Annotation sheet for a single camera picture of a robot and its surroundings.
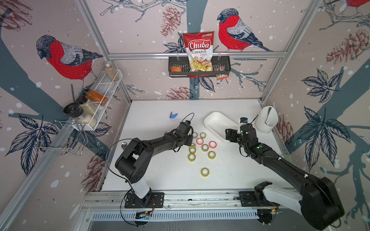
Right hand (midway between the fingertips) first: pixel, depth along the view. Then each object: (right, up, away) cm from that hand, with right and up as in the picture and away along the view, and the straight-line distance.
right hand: (230, 129), depth 86 cm
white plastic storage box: (-4, +2, +17) cm, 18 cm away
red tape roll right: (-10, -11, +9) cm, 17 cm away
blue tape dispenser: (-38, +7, +23) cm, 45 cm away
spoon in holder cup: (+29, +13, +8) cm, 33 cm away
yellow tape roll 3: (-11, -17, +4) cm, 21 cm away
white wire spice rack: (-77, +26, 0) cm, 81 cm away
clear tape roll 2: (-16, -6, +12) cm, 21 cm away
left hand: (-24, -5, +7) cm, 25 cm away
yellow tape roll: (-23, -14, +5) cm, 28 cm away
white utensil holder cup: (+29, +6, +11) cm, 31 cm away
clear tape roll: (-21, -6, +13) cm, 26 cm away
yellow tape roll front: (-16, -25, -3) cm, 30 cm away
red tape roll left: (-18, -10, +10) cm, 23 cm away
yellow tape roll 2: (-24, -19, +3) cm, 30 cm away
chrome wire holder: (-78, +1, -27) cm, 82 cm away
